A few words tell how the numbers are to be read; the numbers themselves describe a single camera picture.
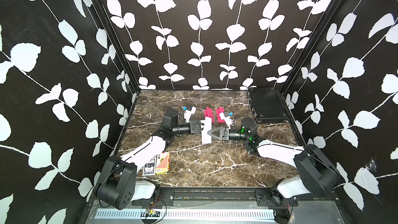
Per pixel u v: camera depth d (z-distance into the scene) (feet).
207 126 2.44
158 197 2.35
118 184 1.36
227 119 2.44
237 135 2.30
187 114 2.45
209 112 3.42
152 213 2.32
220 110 3.62
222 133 2.26
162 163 2.75
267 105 4.36
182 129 2.30
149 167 2.68
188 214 2.30
